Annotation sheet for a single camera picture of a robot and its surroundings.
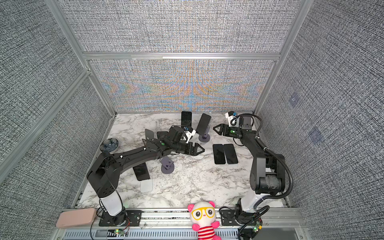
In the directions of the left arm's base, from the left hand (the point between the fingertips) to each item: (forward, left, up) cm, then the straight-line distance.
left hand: (200, 150), depth 82 cm
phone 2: (+23, -4, -4) cm, 23 cm away
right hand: (+15, -13, +1) cm, 19 cm away
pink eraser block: (-26, +64, -16) cm, 71 cm away
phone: (+25, +7, 0) cm, 25 cm away
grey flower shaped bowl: (+14, +58, -12) cm, 61 cm away
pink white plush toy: (-30, +1, -7) cm, 31 cm away
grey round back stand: (+17, -5, -13) cm, 22 cm away
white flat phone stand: (-13, +31, -15) cm, 36 cm away
